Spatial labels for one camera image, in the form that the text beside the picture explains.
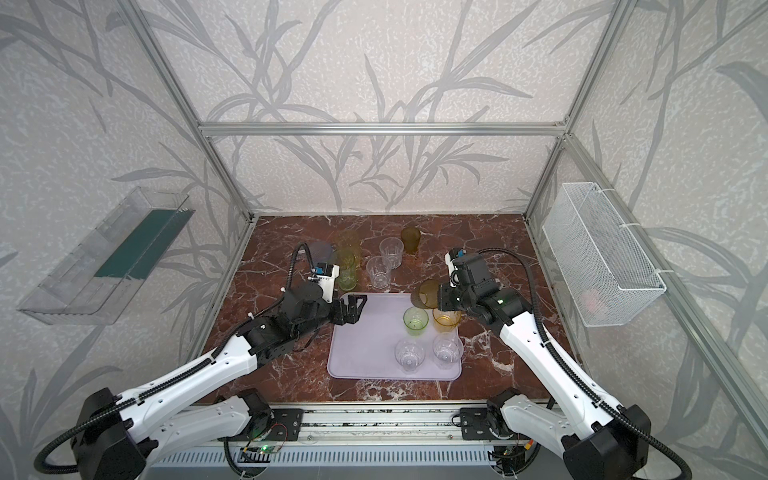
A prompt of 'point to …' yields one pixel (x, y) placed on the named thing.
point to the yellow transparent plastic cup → (446, 322)
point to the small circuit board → (267, 448)
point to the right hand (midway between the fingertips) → (439, 289)
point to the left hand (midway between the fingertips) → (355, 298)
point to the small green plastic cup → (415, 320)
